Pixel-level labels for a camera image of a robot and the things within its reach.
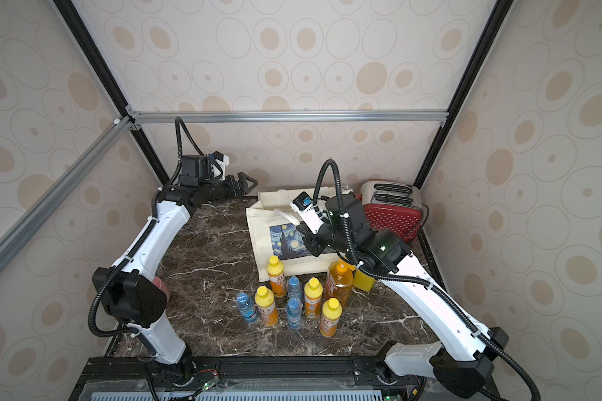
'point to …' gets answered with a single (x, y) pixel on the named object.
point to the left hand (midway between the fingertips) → (256, 183)
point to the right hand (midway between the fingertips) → (310, 221)
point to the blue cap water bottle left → (247, 307)
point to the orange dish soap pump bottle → (339, 281)
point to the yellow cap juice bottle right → (332, 312)
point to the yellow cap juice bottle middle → (313, 293)
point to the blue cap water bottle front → (293, 310)
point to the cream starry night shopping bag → (272, 230)
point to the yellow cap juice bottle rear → (275, 270)
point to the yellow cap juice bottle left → (264, 300)
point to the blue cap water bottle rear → (294, 288)
